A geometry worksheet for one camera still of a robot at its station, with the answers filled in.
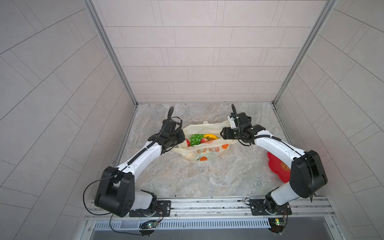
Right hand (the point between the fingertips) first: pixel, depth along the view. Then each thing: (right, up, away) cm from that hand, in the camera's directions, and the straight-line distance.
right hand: (223, 133), depth 87 cm
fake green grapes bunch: (-17, -4, +4) cm, 18 cm away
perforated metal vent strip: (+4, -40, -19) cm, 44 cm away
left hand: (-21, 0, -2) cm, 21 cm away
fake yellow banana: (-7, -3, +7) cm, 10 cm away
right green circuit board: (+21, -39, -19) cm, 48 cm away
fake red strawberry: (-12, -5, +5) cm, 13 cm away
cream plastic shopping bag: (-9, -9, -4) cm, 14 cm away
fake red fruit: (-21, -6, +4) cm, 22 cm away
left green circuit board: (-36, -37, -22) cm, 56 cm away
